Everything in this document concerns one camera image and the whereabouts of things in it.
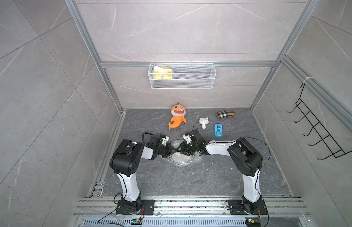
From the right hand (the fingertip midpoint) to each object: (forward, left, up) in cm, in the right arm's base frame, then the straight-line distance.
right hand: (177, 151), depth 92 cm
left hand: (+2, -1, -1) cm, 3 cm away
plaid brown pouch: (+32, -39, 0) cm, 51 cm away
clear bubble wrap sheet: (-5, -2, 0) cm, 6 cm away
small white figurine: (+24, -21, 0) cm, 32 cm away
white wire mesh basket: (+46, -5, +27) cm, 54 cm away
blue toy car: (+17, -31, -1) cm, 35 cm away
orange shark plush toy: (+32, -1, +5) cm, 32 cm away
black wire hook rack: (-16, -68, +30) cm, 76 cm away
